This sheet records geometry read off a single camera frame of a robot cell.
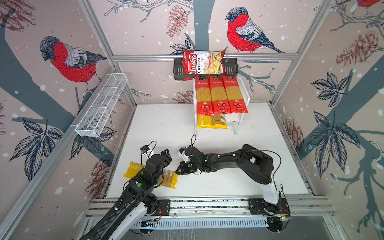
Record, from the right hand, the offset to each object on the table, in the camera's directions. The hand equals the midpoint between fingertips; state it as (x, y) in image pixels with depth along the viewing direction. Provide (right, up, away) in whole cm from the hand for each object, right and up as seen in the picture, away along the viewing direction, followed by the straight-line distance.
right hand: (174, 176), depth 82 cm
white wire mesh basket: (-39, +40, -4) cm, 56 cm away
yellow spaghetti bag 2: (+26, +31, +5) cm, 41 cm away
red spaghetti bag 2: (+24, +41, -10) cm, 48 cm away
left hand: (-4, +15, -5) cm, 16 cm away
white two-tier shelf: (+12, +38, -8) cm, 41 cm away
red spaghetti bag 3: (+32, +40, -11) cm, 53 cm away
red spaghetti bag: (+16, +44, -8) cm, 47 cm away
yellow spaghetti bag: (+17, +31, +5) cm, 36 cm away
